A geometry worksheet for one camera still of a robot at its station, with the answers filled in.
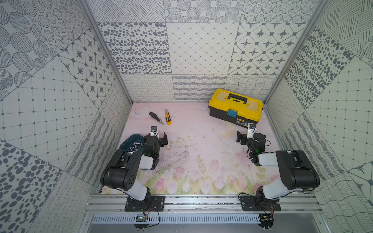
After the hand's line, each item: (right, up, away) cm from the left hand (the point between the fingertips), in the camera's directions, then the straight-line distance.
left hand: (156, 132), depth 93 cm
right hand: (+59, -1, +2) cm, 59 cm away
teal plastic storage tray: (-14, -8, +3) cm, 16 cm away
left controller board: (-2, -41, -21) cm, 46 cm away
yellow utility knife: (+5, +10, +18) cm, 21 cm away
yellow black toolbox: (+53, +16, +4) cm, 55 cm away
